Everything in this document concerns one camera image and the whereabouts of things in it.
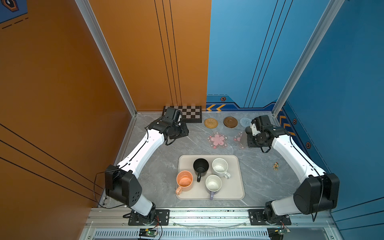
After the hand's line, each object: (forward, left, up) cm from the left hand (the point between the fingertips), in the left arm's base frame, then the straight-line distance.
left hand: (187, 130), depth 83 cm
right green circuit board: (-44, -47, -20) cm, 67 cm away
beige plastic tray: (-25, -25, -20) cm, 40 cm away
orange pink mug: (-21, +1, -20) cm, 29 cm away
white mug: (-13, -19, -20) cm, 31 cm away
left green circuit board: (-45, +17, -22) cm, 53 cm away
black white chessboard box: (+30, 0, -18) cm, 35 cm away
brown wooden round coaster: (+23, -31, -19) cm, 43 cm away
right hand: (-3, -35, -6) cm, 36 cm away
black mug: (-14, -8, -16) cm, 22 cm away
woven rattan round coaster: (+23, -16, -20) cm, 34 cm away
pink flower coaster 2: (+8, -33, -19) cm, 39 cm away
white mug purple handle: (-22, -15, -21) cm, 34 cm away
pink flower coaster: (+7, -20, -21) cm, 30 cm away
